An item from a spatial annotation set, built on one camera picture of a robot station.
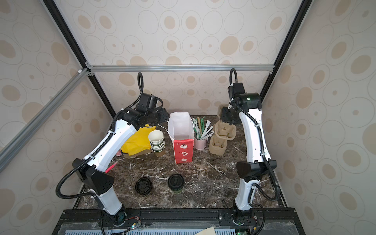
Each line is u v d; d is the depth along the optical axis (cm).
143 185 81
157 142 83
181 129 96
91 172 42
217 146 91
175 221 73
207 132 94
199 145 97
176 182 74
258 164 46
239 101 49
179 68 124
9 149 51
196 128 93
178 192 80
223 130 76
